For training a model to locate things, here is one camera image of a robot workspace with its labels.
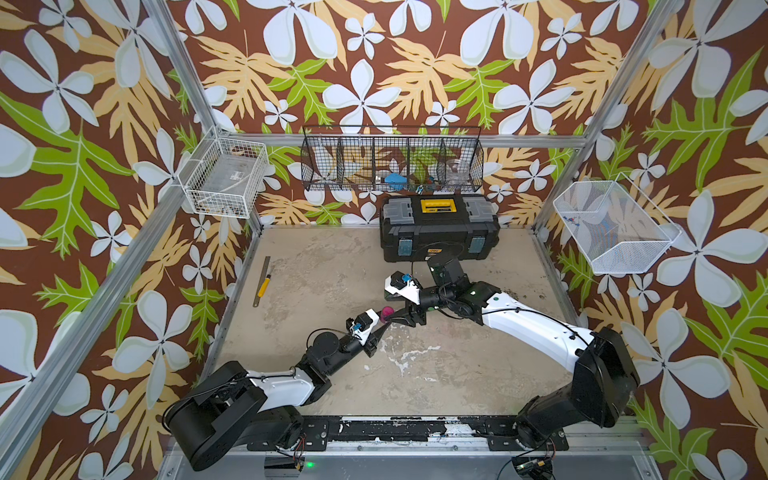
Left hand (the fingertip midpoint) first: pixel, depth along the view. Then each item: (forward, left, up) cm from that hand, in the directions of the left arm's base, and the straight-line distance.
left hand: (385, 312), depth 78 cm
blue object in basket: (+42, -3, +11) cm, 43 cm away
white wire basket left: (+35, +48, +18) cm, 62 cm away
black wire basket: (+51, -2, +13) cm, 52 cm away
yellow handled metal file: (+20, +43, -16) cm, 50 cm away
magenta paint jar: (-2, 0, +3) cm, 4 cm away
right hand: (+1, 0, +3) cm, 3 cm away
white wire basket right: (+21, -65, +11) cm, 69 cm away
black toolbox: (+30, -10, +1) cm, 32 cm away
